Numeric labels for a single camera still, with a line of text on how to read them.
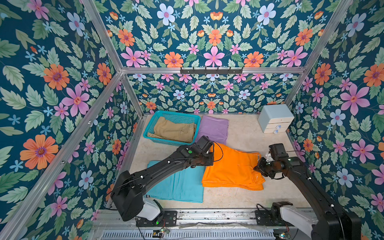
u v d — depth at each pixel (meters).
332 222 0.38
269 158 0.73
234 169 0.82
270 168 0.67
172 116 1.11
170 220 0.73
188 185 0.84
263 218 0.73
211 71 0.93
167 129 1.08
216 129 1.09
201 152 0.61
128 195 0.41
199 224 0.72
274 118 0.97
